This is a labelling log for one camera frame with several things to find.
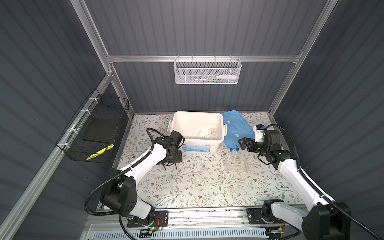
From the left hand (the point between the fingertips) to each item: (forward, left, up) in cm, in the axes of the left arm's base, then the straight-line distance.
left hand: (170, 159), depth 85 cm
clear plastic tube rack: (-1, -40, -8) cm, 41 cm away
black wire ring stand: (-2, +4, -7) cm, 8 cm away
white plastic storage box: (+25, -21, -7) cm, 33 cm away
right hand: (+4, -44, +8) cm, 45 cm away
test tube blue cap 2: (0, -34, +7) cm, 35 cm away
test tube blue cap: (0, -37, +7) cm, 38 cm away
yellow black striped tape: (-2, +26, +18) cm, 32 cm away
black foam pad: (+7, +32, +20) cm, 38 cm away
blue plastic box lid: (+29, -48, -9) cm, 57 cm away
